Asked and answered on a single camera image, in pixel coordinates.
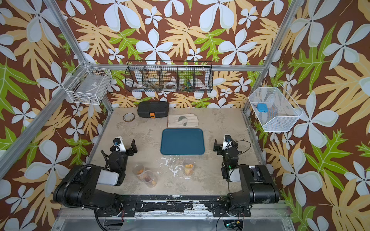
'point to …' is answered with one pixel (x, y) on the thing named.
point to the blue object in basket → (262, 108)
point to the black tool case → (153, 109)
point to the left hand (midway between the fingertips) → (126, 139)
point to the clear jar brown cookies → (150, 178)
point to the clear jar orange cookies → (138, 170)
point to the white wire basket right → (276, 110)
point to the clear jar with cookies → (188, 165)
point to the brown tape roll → (128, 117)
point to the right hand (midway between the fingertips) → (223, 139)
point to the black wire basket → (169, 76)
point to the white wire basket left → (88, 84)
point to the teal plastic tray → (182, 141)
